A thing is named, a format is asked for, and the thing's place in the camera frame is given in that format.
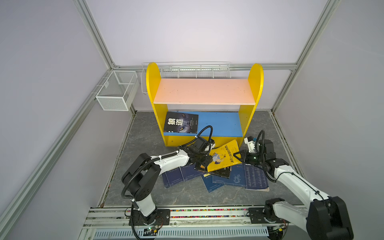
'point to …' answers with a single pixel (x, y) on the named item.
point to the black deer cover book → (224, 172)
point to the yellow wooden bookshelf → (219, 110)
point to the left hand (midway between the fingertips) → (209, 159)
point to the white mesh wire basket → (121, 92)
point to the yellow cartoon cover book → (223, 157)
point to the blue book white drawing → (237, 176)
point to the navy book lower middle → (208, 181)
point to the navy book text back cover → (255, 177)
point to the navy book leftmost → (165, 180)
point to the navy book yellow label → (188, 171)
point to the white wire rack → (188, 69)
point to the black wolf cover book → (177, 122)
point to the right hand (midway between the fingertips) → (234, 155)
